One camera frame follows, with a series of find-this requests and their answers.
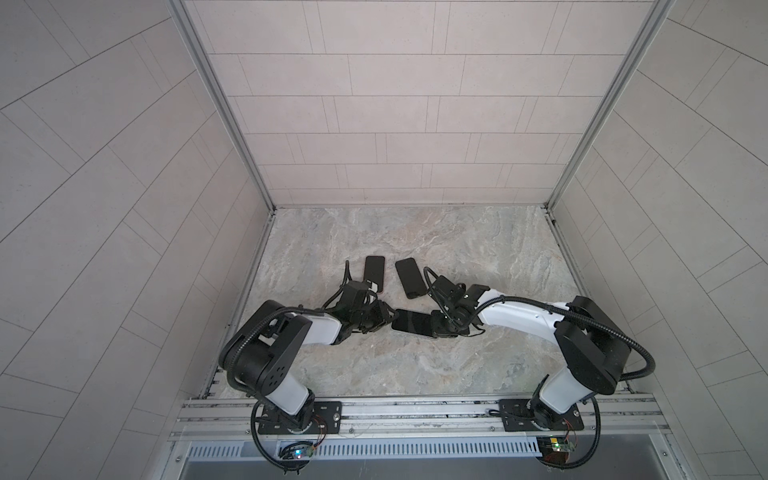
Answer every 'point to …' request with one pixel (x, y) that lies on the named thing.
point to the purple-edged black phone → (374, 270)
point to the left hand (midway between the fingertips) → (404, 314)
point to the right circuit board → (555, 448)
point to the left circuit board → (297, 451)
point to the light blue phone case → (414, 322)
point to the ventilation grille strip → (518, 447)
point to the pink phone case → (374, 269)
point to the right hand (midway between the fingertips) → (432, 338)
